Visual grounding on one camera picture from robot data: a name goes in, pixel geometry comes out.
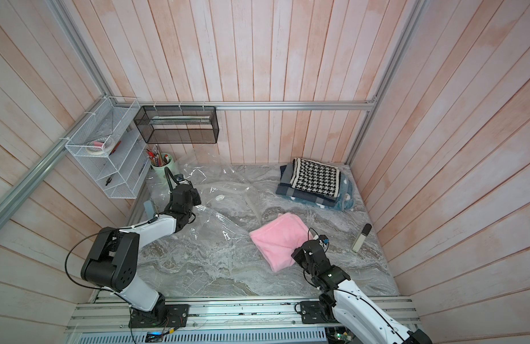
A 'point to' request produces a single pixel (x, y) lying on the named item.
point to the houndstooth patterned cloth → (315, 177)
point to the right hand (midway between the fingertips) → (293, 247)
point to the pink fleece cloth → (278, 239)
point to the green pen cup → (160, 171)
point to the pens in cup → (156, 158)
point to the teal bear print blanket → (346, 195)
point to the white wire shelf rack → (121, 173)
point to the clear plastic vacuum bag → (215, 253)
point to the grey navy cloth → (285, 188)
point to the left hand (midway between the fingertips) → (192, 191)
